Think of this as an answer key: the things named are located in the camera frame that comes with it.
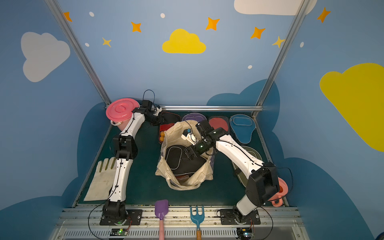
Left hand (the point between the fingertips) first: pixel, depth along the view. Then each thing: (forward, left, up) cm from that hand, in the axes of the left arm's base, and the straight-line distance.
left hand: (167, 120), depth 108 cm
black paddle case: (-33, -11, +1) cm, 35 cm away
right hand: (-33, -18, +11) cm, 39 cm away
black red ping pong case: (+4, -1, -2) cm, 5 cm away
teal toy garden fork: (-61, -23, -5) cm, 65 cm away
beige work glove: (-46, +33, -6) cm, 57 cm away
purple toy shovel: (-57, -4, -6) cm, 57 cm away
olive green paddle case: (-38, -50, -6) cm, 63 cm away
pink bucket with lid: (-4, +29, +12) cm, 32 cm away
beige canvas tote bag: (-25, -9, +18) cm, 32 cm away
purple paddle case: (+11, -20, -6) cm, 23 cm away
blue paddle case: (+2, -58, -6) cm, 59 cm away
